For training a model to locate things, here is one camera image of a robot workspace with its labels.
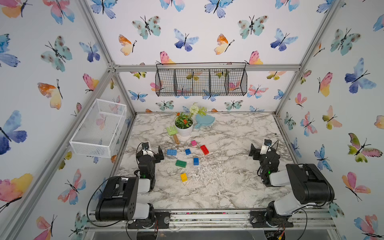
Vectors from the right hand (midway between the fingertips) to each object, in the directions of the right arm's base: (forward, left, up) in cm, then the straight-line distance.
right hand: (262, 143), depth 91 cm
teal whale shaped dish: (+27, +36, -11) cm, 46 cm away
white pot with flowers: (+9, +48, +3) cm, 49 cm away
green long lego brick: (-11, +49, -9) cm, 51 cm away
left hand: (-6, +66, 0) cm, 66 cm away
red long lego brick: (-1, +35, -9) cm, 36 cm away
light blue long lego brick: (-4, +56, -7) cm, 56 cm away
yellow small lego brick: (-21, +46, -6) cm, 51 cm away
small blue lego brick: (-3, +45, -9) cm, 46 cm away
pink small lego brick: (+5, +42, -10) cm, 44 cm away
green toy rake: (+14, +58, -10) cm, 60 cm away
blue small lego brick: (-9, +40, -10) cm, 42 cm away
